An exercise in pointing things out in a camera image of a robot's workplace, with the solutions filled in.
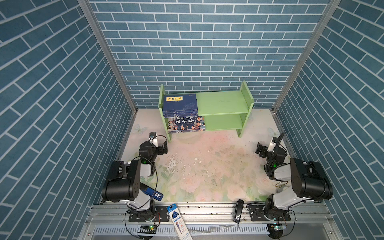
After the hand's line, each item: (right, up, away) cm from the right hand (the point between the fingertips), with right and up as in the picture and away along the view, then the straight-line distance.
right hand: (266, 143), depth 94 cm
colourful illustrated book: (-54, +12, -2) cm, 55 cm away
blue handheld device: (-67, -24, -17) cm, 73 cm away
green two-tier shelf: (-29, +20, -12) cm, 37 cm away
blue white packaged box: (-52, -35, -24) cm, 67 cm away
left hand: (-68, +2, 0) cm, 68 cm away
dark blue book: (-53, +22, -13) cm, 59 cm away
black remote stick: (-23, -30, -21) cm, 44 cm away
